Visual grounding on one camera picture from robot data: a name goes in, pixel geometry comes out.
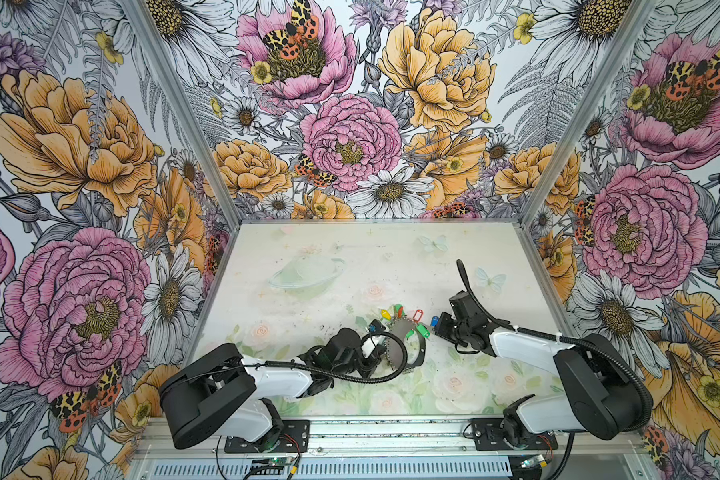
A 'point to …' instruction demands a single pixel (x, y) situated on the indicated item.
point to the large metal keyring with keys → (411, 330)
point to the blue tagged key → (434, 321)
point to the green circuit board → (278, 461)
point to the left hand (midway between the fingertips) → (380, 355)
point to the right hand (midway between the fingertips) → (435, 336)
